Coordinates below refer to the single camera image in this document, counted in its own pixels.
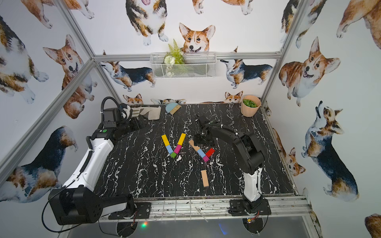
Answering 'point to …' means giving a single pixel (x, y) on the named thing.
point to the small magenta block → (205, 158)
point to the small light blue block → (169, 149)
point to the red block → (210, 152)
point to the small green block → (173, 154)
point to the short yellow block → (165, 140)
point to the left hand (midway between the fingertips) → (143, 117)
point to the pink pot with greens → (250, 105)
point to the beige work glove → (154, 112)
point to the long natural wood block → (191, 142)
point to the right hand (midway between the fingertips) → (198, 144)
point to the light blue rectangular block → (201, 153)
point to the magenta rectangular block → (177, 148)
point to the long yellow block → (181, 139)
